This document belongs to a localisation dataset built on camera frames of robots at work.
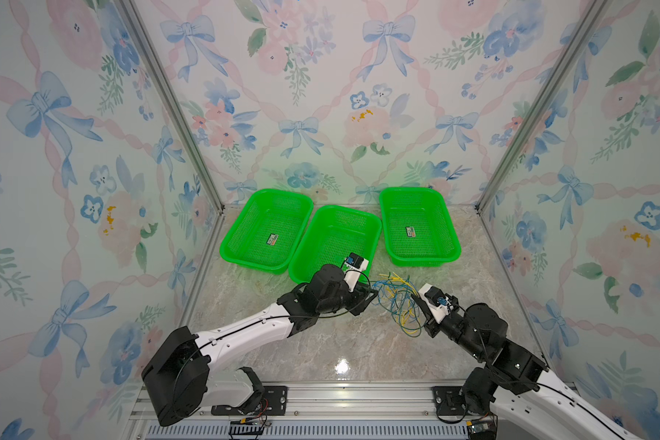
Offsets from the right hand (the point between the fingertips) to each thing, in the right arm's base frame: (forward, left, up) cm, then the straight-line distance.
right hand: (418, 292), depth 72 cm
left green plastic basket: (+36, +50, -19) cm, 64 cm away
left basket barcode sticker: (+33, +47, -19) cm, 61 cm away
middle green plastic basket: (+36, +23, -20) cm, 47 cm away
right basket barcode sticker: (+38, -8, -20) cm, 43 cm away
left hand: (+2, +11, -2) cm, 11 cm away
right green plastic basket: (+41, -12, -21) cm, 48 cm away
